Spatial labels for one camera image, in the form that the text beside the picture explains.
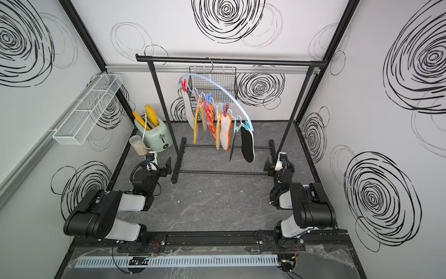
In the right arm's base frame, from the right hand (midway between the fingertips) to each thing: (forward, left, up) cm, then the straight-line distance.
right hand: (279, 159), depth 89 cm
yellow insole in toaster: (+20, +70, +10) cm, 74 cm away
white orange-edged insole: (-1, +28, +22) cm, 36 cm away
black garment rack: (+5, +40, -10) cm, 41 cm away
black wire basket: (+39, +29, +24) cm, 54 cm away
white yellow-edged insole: (+1, +31, +19) cm, 37 cm away
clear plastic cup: (+8, +78, +1) cm, 79 cm away
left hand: (-2, +62, +2) cm, 62 cm away
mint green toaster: (+10, +66, +2) cm, 67 cm away
